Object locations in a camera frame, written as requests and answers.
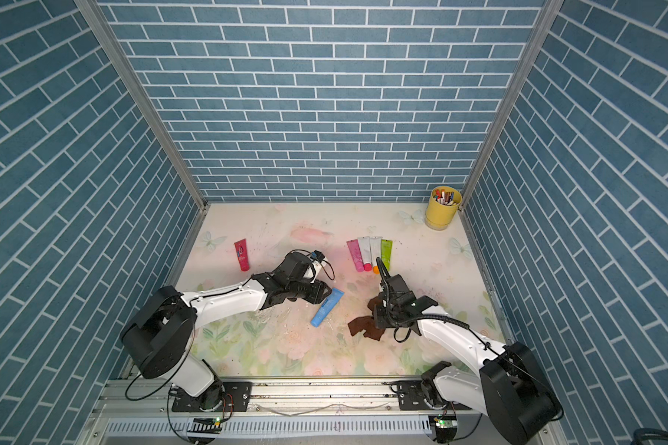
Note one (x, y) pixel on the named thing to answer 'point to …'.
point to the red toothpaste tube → (242, 254)
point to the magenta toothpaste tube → (356, 255)
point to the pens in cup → (444, 197)
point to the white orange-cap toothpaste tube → (375, 247)
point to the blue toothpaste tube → (327, 307)
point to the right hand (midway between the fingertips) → (378, 318)
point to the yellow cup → (442, 208)
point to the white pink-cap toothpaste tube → (366, 253)
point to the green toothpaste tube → (386, 252)
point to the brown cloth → (367, 323)
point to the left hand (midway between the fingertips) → (332, 291)
